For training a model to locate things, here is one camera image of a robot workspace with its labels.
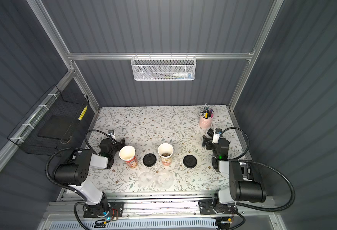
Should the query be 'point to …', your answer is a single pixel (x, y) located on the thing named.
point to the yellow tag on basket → (83, 113)
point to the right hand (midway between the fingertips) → (214, 135)
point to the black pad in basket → (58, 127)
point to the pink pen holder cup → (205, 122)
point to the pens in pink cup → (207, 113)
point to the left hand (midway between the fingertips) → (118, 139)
